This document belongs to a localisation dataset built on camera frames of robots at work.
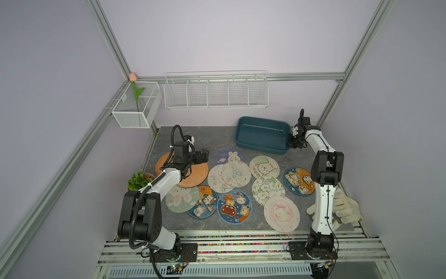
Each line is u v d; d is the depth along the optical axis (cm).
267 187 93
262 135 118
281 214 85
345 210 83
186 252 74
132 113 77
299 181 96
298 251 74
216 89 105
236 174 99
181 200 89
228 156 106
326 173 64
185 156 70
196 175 97
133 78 89
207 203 88
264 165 102
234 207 87
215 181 96
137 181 79
